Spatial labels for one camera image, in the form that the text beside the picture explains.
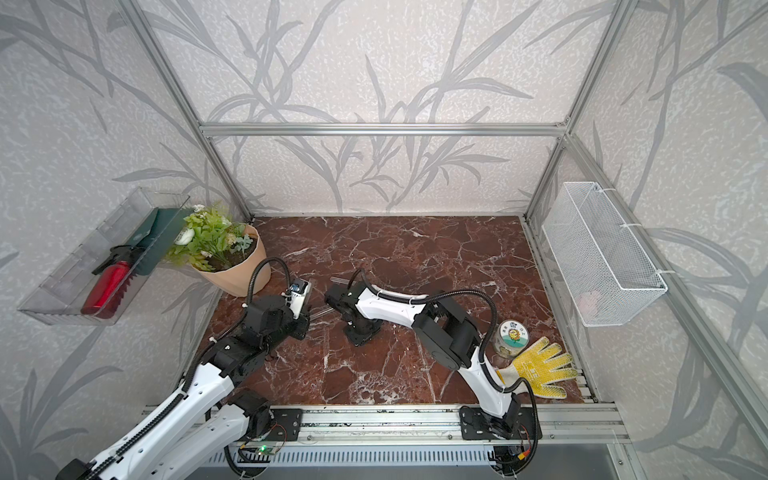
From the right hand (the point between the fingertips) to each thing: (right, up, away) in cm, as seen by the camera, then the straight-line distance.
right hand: (362, 337), depth 89 cm
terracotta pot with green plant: (-40, +25, -2) cm, 48 cm away
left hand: (-13, +12, -9) cm, 20 cm away
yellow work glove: (+48, -6, -7) cm, 49 cm away
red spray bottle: (-47, +20, -30) cm, 59 cm away
